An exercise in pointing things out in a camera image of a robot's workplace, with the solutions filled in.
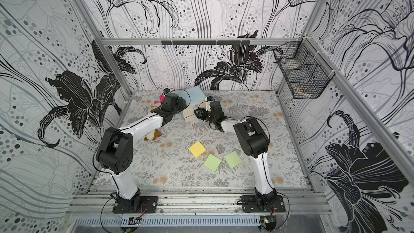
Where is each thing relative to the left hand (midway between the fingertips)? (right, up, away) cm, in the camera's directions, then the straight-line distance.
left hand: (184, 104), depth 95 cm
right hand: (+8, -3, +5) cm, 10 cm away
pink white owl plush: (-20, 0, +10) cm, 23 cm away
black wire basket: (+68, +17, -7) cm, 71 cm away
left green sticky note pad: (+17, -32, -8) cm, 37 cm away
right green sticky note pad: (+29, -31, -7) cm, 43 cm away
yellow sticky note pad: (+8, -26, -5) cm, 28 cm away
